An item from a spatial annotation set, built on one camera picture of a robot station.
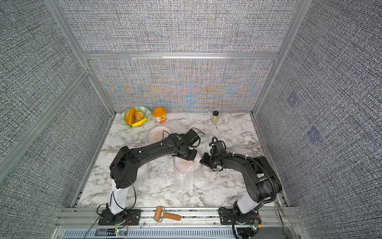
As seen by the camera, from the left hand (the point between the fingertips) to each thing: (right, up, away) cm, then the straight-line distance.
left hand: (196, 157), depth 86 cm
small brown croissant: (-41, +26, +23) cm, 54 cm away
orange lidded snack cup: (-25, +27, +20) cm, 42 cm away
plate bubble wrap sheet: (-15, +16, +20) cm, 30 cm away
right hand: (+3, -2, +6) cm, 7 cm away
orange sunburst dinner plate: (-5, -5, -1) cm, 7 cm away
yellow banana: (-39, +20, +20) cm, 49 cm away
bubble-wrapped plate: (-26, +13, +20) cm, 35 cm away
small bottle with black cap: (+14, +24, +20) cm, 35 cm away
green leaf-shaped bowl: (-37, +29, +27) cm, 55 cm away
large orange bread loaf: (-46, +25, +20) cm, 57 cm away
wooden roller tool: (-19, -26, -12) cm, 34 cm away
